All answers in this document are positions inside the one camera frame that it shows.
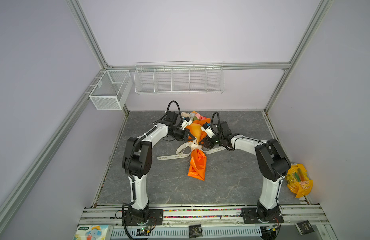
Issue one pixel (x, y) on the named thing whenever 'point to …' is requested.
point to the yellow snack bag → (298, 181)
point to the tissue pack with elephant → (94, 232)
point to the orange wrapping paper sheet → (198, 165)
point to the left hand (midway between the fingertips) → (195, 140)
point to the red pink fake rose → (200, 117)
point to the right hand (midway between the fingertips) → (201, 142)
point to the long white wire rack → (176, 77)
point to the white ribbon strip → (190, 146)
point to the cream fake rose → (185, 115)
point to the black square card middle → (195, 231)
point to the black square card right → (304, 227)
